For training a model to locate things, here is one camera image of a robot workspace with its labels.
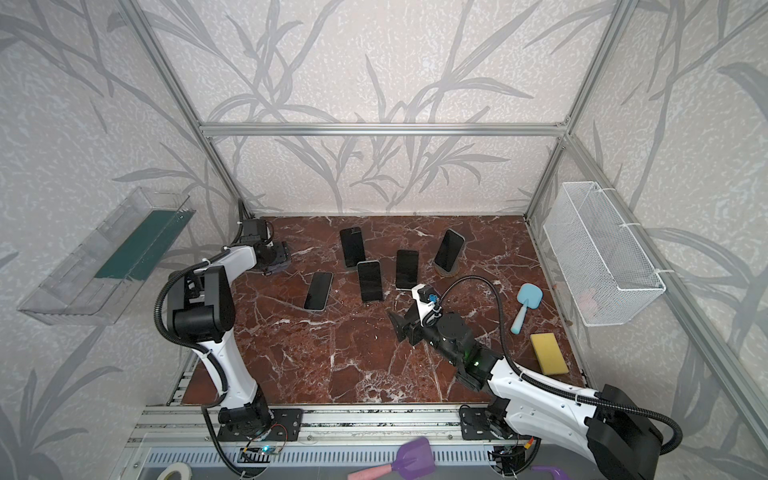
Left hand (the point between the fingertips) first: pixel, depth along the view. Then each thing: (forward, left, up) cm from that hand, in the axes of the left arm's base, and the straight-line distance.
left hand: (280, 243), depth 102 cm
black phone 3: (-9, -44, +2) cm, 45 cm away
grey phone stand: (-9, -4, +4) cm, 11 cm away
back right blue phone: (+3, -60, -6) cm, 60 cm away
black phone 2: (-2, -26, +2) cm, 26 cm away
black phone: (-15, -14, -8) cm, 22 cm away
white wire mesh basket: (-30, -85, +29) cm, 95 cm away
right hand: (-26, -43, +12) cm, 51 cm away
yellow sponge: (-35, -85, -5) cm, 92 cm away
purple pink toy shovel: (-60, -46, -4) cm, 75 cm away
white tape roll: (-62, +8, -6) cm, 63 cm away
